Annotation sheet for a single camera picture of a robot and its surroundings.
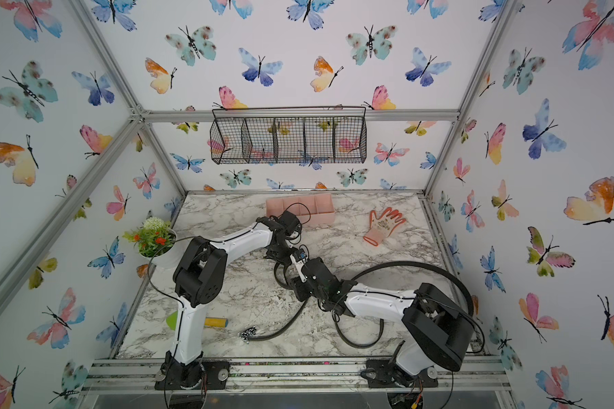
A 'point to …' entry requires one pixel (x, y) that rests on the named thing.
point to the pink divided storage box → (311, 210)
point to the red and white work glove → (382, 227)
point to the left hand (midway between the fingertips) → (293, 260)
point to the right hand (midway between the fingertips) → (296, 275)
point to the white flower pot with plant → (157, 242)
